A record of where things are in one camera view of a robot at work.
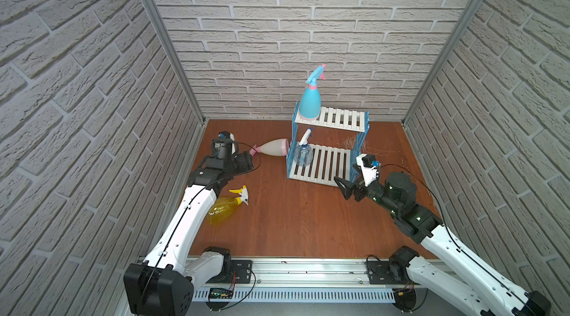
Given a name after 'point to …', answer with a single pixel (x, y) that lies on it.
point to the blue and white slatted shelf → (329, 162)
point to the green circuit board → (220, 293)
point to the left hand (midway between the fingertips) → (241, 152)
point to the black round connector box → (404, 299)
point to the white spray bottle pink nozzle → (277, 147)
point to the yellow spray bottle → (224, 207)
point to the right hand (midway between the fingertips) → (341, 173)
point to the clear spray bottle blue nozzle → (303, 153)
